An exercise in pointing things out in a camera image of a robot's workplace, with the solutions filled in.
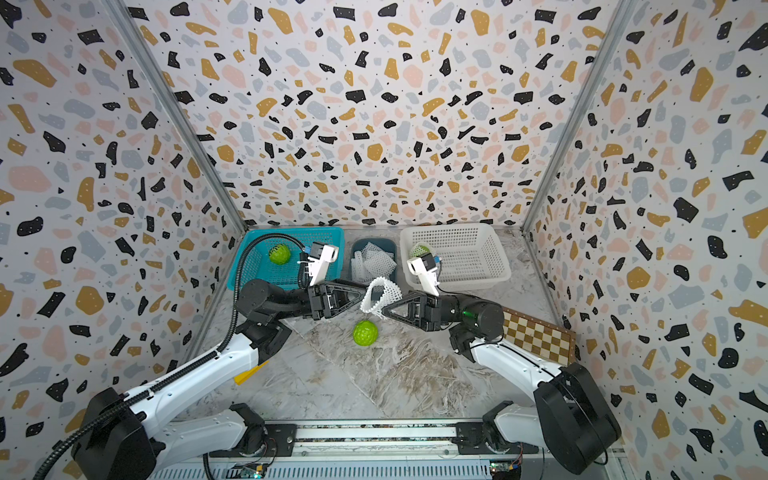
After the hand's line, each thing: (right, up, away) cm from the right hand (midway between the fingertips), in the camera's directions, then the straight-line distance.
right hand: (391, 326), depth 56 cm
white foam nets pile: (-9, +11, +49) cm, 50 cm away
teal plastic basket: (-50, +10, +51) cm, 73 cm away
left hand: (-5, +5, 0) cm, 7 cm away
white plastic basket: (+26, +13, +57) cm, 64 cm away
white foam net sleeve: (+8, +17, +49) cm, 52 cm away
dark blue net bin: (-4, +17, +55) cm, 57 cm away
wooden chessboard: (+46, -13, +33) cm, 58 cm away
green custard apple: (-9, -9, +30) cm, 33 cm away
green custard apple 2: (+8, +15, +47) cm, 50 cm away
